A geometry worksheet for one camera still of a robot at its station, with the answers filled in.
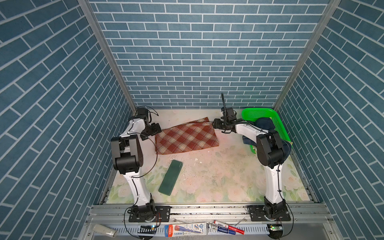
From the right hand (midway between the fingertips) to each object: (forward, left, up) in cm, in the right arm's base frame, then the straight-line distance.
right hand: (215, 122), depth 103 cm
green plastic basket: (+15, -29, -5) cm, 34 cm away
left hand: (-12, +40, 0) cm, 42 cm away
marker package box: (-62, +12, -7) cm, 64 cm away
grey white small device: (-66, +49, -3) cm, 82 cm away
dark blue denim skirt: (+4, -38, -3) cm, 38 cm away
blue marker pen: (-60, -1, -6) cm, 61 cm away
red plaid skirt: (-10, +16, -5) cm, 20 cm away
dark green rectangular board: (-39, +24, -7) cm, 46 cm away
